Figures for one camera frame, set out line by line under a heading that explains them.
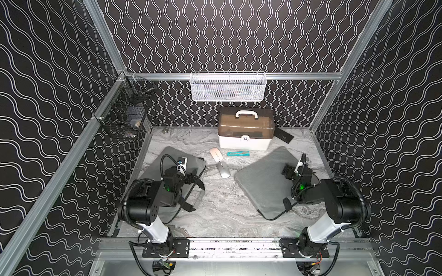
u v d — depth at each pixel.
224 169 1.00
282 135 1.13
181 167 0.81
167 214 0.82
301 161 0.81
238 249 0.75
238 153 1.08
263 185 0.90
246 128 0.93
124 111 0.91
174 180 0.73
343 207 0.47
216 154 1.04
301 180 0.75
